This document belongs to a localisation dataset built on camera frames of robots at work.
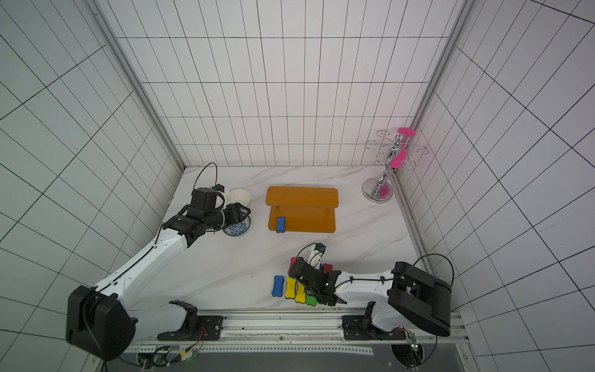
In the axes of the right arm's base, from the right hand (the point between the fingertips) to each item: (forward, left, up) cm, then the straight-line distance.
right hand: (286, 270), depth 84 cm
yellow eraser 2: (-8, -6, 0) cm, 10 cm away
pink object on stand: (+41, -44, +20) cm, 63 cm away
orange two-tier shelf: (+32, -6, -6) cm, 33 cm away
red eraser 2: (+2, -15, -1) cm, 15 cm away
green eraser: (-10, -10, +3) cm, 14 cm away
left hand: (+13, +16, +15) cm, 25 cm away
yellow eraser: (-6, -2, 0) cm, 6 cm away
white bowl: (+29, +24, +5) cm, 39 cm away
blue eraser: (+19, +4, +1) cm, 19 cm away
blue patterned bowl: (+16, +22, +1) cm, 27 cm away
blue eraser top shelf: (-6, +3, 0) cm, 6 cm away
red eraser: (+4, -2, -1) cm, 5 cm away
